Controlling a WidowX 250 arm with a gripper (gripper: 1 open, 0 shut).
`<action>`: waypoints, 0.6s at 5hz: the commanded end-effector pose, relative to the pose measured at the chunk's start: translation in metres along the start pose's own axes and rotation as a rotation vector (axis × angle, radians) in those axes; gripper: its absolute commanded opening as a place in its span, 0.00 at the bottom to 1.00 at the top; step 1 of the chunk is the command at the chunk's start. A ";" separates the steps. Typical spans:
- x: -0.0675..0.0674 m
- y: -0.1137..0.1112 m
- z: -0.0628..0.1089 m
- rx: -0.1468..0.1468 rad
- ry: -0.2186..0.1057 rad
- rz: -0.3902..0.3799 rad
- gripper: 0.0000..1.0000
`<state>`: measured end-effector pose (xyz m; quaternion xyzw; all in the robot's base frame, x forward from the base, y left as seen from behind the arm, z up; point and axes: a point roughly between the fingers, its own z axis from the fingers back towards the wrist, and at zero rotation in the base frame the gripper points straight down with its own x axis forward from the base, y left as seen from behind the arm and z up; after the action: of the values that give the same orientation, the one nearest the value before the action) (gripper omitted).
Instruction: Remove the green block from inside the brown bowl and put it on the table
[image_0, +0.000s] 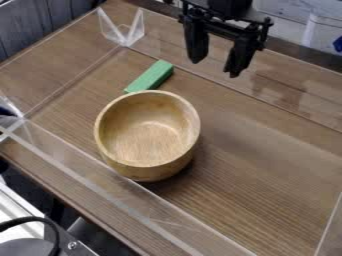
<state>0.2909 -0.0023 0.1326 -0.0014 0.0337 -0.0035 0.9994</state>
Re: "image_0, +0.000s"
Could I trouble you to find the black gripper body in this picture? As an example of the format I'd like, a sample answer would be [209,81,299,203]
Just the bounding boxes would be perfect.
[179,0,274,50]

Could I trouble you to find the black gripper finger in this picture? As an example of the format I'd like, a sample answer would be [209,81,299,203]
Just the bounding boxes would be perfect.
[223,33,259,78]
[183,15,210,64]

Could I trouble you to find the green rectangular block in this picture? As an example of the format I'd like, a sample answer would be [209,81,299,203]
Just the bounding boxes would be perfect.
[124,60,174,93]

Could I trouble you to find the brown wooden bowl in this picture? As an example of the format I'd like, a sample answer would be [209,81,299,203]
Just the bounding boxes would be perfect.
[94,90,201,182]

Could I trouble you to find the white container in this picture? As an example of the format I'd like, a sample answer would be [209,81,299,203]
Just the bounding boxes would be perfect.
[302,13,342,56]

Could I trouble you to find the clear acrylic tray wall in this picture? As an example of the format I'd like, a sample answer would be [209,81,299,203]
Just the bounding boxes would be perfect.
[0,2,342,256]

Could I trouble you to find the grey metal bracket with screw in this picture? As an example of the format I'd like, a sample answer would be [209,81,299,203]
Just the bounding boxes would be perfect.
[44,217,99,256]

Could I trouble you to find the black cable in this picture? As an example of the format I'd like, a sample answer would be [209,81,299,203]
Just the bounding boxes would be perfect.
[0,216,62,256]

